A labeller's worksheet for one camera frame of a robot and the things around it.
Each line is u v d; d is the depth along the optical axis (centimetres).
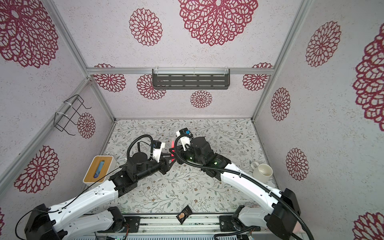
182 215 75
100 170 90
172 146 67
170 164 68
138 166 54
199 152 55
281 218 38
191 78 96
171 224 76
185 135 60
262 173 89
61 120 73
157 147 62
